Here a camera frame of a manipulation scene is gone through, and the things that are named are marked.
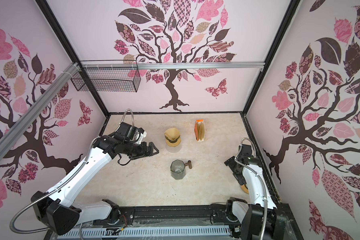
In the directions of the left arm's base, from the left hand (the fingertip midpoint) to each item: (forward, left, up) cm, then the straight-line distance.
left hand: (151, 155), depth 74 cm
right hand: (-1, -45, -13) cm, 47 cm away
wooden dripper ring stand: (+14, -11, -12) cm, 21 cm away
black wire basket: (+50, +33, +14) cm, 62 cm away
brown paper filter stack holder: (+26, -28, -13) cm, 40 cm away
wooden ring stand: (-11, -51, -17) cm, 55 cm away
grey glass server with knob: (+2, -13, -21) cm, 24 cm away
